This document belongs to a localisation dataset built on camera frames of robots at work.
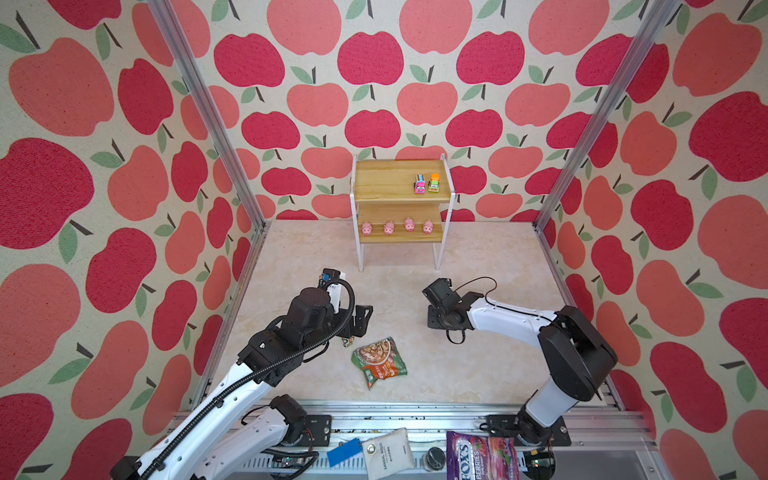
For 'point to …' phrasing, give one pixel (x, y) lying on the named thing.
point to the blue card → (344, 452)
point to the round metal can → (434, 459)
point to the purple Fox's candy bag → (477, 457)
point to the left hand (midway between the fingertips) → (362, 309)
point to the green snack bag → (379, 359)
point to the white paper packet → (388, 455)
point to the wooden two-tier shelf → (401, 201)
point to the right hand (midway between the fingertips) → (440, 317)
